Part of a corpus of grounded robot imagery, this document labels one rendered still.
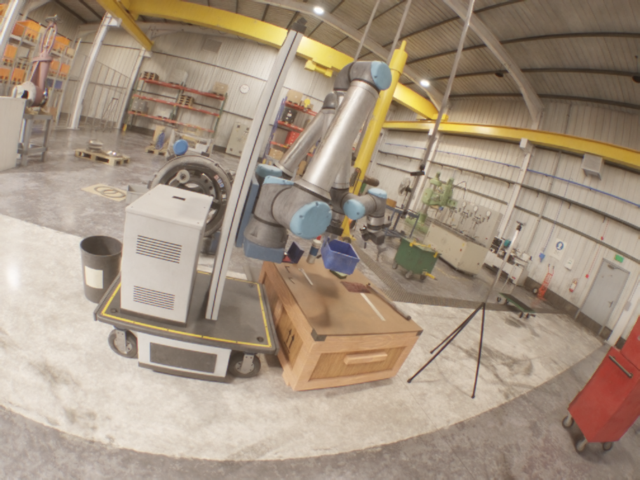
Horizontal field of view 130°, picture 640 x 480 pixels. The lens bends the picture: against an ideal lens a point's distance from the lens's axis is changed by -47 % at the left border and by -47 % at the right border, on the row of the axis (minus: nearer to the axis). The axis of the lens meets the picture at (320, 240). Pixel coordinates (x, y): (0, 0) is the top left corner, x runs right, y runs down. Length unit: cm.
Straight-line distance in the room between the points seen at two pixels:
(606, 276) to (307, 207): 1017
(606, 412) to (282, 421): 251
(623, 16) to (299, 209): 923
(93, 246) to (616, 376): 408
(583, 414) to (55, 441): 346
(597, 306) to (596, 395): 773
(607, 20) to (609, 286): 769
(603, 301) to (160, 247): 1060
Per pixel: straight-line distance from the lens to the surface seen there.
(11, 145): 563
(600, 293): 1054
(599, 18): 959
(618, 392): 284
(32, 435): 147
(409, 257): 452
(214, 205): 246
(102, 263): 187
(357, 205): 119
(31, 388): 162
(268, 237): 112
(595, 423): 291
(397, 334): 173
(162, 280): 129
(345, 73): 118
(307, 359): 147
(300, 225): 94
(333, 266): 168
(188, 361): 146
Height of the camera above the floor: 121
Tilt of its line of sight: 15 degrees down
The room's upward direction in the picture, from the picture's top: 20 degrees clockwise
